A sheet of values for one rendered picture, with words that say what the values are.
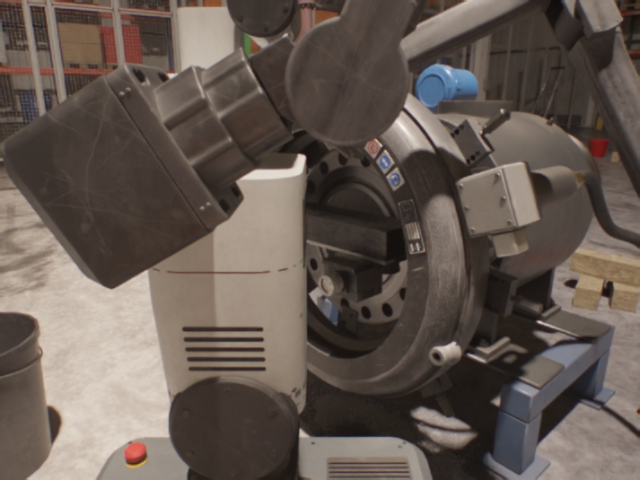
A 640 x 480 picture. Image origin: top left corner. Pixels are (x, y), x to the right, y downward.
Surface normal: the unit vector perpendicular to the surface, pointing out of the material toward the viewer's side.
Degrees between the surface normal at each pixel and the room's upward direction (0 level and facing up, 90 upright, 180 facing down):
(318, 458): 0
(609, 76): 71
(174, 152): 90
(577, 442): 0
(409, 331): 90
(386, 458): 0
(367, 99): 90
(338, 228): 90
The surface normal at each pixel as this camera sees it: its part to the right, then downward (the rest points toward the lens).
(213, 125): 0.00, 0.29
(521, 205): 0.61, -0.16
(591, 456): 0.00, -0.96
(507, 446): -0.75, 0.19
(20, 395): 0.94, 0.15
